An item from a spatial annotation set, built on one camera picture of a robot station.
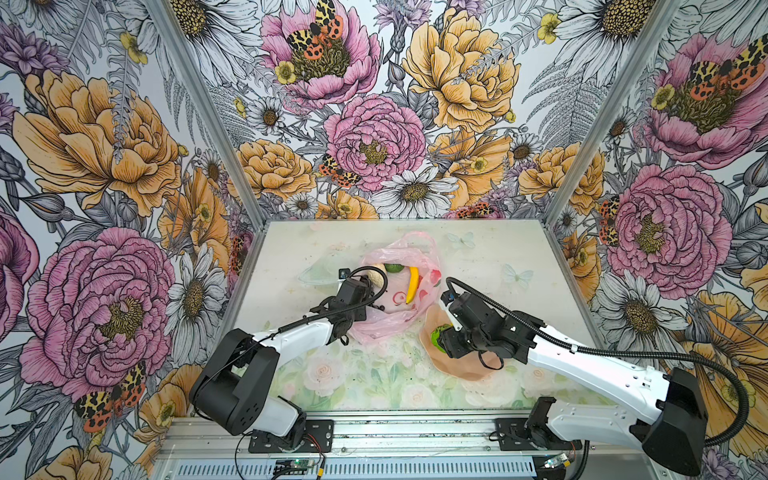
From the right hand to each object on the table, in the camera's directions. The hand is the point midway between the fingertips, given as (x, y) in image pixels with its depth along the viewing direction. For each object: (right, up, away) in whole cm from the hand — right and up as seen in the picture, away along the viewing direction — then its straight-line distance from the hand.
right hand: (452, 347), depth 77 cm
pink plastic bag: (-8, +25, +23) cm, 35 cm away
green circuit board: (-39, -25, -6) cm, 47 cm away
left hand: (-28, +6, +15) cm, 32 cm away
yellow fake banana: (-8, +13, +23) cm, 28 cm away
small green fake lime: (-15, +18, +25) cm, 34 cm away
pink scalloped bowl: (+6, -7, +4) cm, 10 cm away
